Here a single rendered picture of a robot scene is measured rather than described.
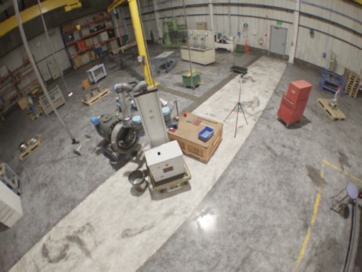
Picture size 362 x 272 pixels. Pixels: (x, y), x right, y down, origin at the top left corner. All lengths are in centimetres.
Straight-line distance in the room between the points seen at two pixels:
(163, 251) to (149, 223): 57
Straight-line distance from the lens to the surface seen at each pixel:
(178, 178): 279
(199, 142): 309
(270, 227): 299
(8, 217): 533
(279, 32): 1166
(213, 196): 297
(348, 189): 350
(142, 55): 633
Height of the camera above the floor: 269
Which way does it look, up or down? 43 degrees down
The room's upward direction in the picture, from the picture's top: 8 degrees counter-clockwise
